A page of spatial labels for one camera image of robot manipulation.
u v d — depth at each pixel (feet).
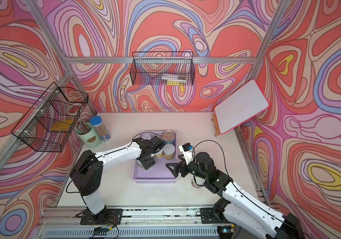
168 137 3.03
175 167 2.08
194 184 2.72
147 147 2.10
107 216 2.36
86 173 1.53
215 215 2.18
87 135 2.92
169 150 2.91
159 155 3.03
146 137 3.22
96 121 2.98
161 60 2.90
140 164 2.66
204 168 1.85
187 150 2.10
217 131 3.35
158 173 2.96
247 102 3.46
